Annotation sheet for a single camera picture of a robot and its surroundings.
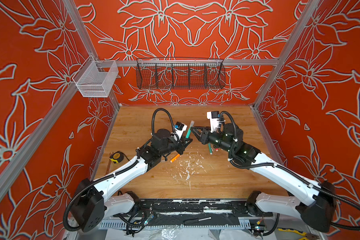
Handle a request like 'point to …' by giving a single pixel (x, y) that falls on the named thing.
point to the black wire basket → (178, 73)
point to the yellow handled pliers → (307, 236)
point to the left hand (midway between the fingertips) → (190, 137)
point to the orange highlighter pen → (175, 158)
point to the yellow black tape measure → (117, 157)
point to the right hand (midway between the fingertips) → (189, 129)
